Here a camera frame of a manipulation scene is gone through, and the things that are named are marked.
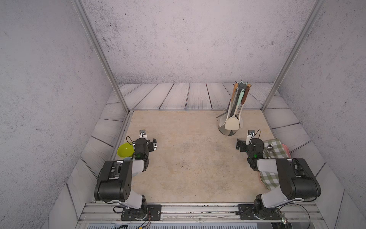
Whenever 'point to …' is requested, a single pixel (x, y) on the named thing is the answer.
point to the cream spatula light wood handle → (222, 121)
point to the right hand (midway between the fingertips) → (247, 138)
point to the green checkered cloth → (273, 149)
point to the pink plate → (287, 149)
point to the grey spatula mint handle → (222, 114)
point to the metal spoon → (270, 147)
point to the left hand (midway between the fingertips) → (147, 138)
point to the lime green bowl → (126, 150)
